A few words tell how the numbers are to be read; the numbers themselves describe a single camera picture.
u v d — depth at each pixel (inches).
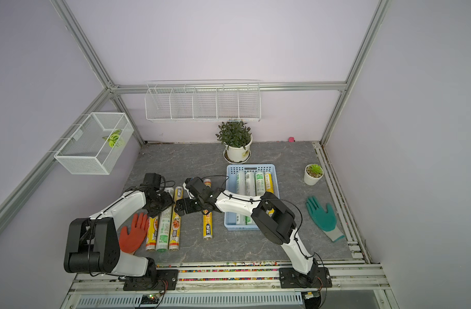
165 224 33.0
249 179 39.0
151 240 31.8
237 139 39.1
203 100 39.0
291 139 48.8
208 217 34.2
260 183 38.1
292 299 27.8
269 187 38.0
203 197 26.9
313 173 37.6
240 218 33.3
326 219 35.1
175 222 33.6
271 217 20.8
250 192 37.6
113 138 32.4
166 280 28.6
